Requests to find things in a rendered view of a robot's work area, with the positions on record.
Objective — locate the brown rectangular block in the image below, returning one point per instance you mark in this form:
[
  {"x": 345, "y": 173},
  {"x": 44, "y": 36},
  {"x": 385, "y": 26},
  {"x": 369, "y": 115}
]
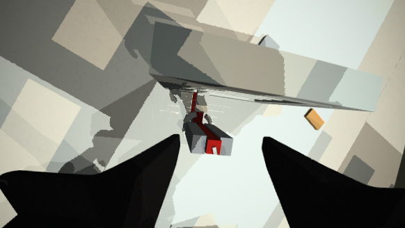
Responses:
[{"x": 312, "y": 117}]

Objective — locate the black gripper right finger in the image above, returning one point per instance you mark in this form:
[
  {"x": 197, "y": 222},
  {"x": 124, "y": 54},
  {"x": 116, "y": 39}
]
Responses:
[{"x": 315, "y": 196}]

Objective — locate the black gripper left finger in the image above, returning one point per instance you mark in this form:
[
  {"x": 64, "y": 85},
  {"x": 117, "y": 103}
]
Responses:
[{"x": 128, "y": 195}]

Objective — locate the grey flat rectangular block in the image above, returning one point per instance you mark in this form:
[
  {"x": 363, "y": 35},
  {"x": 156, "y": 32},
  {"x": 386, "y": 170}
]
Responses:
[{"x": 269, "y": 42}]

